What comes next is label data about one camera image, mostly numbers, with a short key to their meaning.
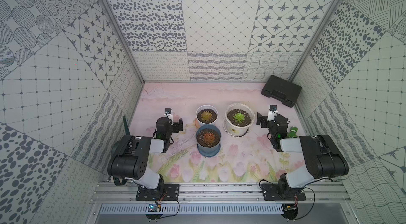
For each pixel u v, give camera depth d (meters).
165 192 0.73
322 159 0.45
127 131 0.84
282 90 1.10
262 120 0.84
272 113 0.82
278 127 0.72
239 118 0.87
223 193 0.76
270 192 0.73
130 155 0.50
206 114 0.90
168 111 0.83
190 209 0.70
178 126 0.88
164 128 0.73
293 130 0.93
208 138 0.81
